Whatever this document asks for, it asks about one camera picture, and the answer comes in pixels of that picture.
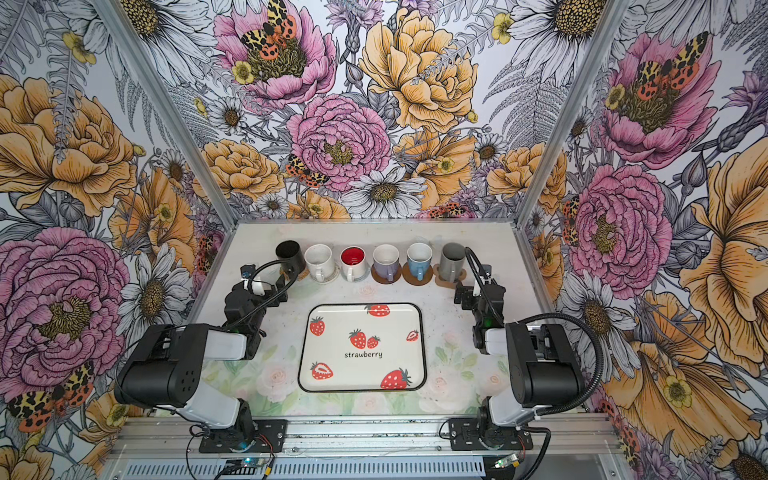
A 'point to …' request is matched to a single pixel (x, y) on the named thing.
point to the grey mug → (452, 261)
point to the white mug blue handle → (419, 256)
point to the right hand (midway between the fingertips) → (473, 288)
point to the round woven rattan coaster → (303, 275)
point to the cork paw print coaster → (444, 283)
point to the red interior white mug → (353, 262)
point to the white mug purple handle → (386, 260)
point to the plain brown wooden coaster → (413, 280)
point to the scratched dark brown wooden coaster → (384, 280)
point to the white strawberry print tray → (363, 347)
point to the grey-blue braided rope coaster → (356, 279)
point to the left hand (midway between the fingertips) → (269, 282)
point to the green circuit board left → (242, 466)
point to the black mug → (294, 260)
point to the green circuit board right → (511, 460)
